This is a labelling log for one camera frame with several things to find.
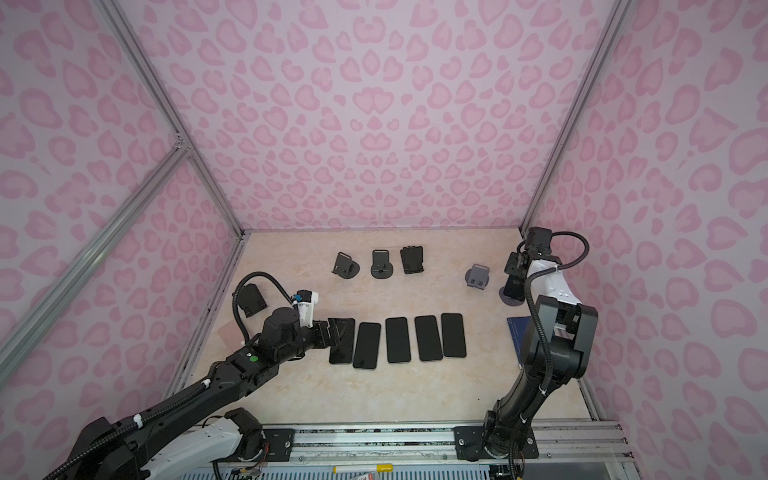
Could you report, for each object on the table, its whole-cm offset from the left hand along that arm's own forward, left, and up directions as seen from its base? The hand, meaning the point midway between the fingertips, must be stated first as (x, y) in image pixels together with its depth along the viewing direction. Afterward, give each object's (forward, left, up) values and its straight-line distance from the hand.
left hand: (342, 319), depth 79 cm
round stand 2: (+25, +3, -11) cm, 28 cm away
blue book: (+3, -52, -14) cm, 54 cm away
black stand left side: (+13, +31, -9) cm, 35 cm away
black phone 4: (+2, -32, -16) cm, 36 cm away
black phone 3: (+1, -24, -14) cm, 28 cm away
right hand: (+19, -56, -3) cm, 59 cm away
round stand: (+25, -10, -12) cm, 30 cm away
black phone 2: (+1, -15, -14) cm, 20 cm away
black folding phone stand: (+29, -21, -11) cm, 37 cm away
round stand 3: (+22, -43, -12) cm, 49 cm away
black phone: (-1, -5, -15) cm, 16 cm away
